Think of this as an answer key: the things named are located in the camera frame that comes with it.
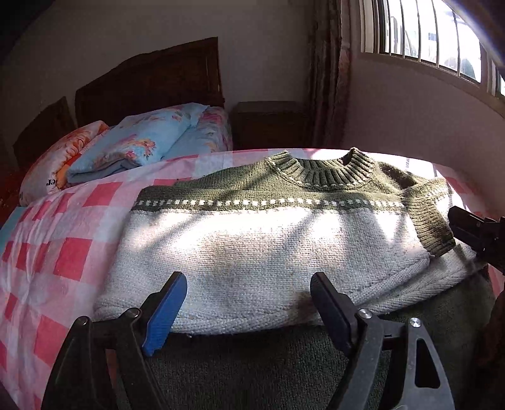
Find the dark wooden headboard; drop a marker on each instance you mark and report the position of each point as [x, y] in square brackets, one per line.
[186, 73]
[51, 124]

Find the pink floral curtain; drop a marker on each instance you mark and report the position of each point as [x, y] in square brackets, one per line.
[329, 73]

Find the light blue floral pillow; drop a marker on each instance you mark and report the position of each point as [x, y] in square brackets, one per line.
[144, 139]

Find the pink checkered bed sheet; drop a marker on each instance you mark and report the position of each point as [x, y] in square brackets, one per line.
[54, 260]

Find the orange floral pillow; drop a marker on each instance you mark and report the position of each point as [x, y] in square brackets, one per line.
[47, 175]

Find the green and white knit sweater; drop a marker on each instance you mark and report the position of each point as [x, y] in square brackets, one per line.
[248, 239]

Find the wooden nightstand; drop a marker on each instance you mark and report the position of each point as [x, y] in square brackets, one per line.
[268, 125]

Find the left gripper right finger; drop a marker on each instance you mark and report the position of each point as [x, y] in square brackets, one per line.
[415, 377]

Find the window with bars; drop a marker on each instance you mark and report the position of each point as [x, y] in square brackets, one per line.
[429, 33]

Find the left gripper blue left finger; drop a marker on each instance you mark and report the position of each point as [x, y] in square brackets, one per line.
[80, 377]

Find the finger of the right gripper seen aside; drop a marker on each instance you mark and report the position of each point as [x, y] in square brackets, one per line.
[484, 236]

